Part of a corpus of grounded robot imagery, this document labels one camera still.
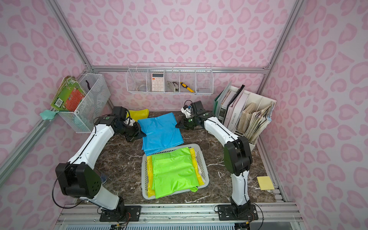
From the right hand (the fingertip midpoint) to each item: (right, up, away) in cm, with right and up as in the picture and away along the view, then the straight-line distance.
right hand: (175, 125), depth 86 cm
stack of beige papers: (+47, +1, +3) cm, 47 cm away
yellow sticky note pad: (+52, -33, -3) cm, 62 cm away
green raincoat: (0, -25, -8) cm, 26 cm away
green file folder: (+25, +15, -3) cm, 29 cm away
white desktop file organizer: (+34, +13, -3) cm, 37 cm away
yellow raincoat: (-13, -28, -8) cm, 32 cm away
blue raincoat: (-9, -4, -2) cm, 10 cm away
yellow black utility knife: (+6, +27, +11) cm, 30 cm away
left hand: (-17, -3, -4) cm, 18 cm away
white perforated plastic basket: (-16, -27, -11) cm, 33 cm away
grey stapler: (-2, +27, +11) cm, 29 cm away
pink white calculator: (-12, +27, +9) cm, 31 cm away
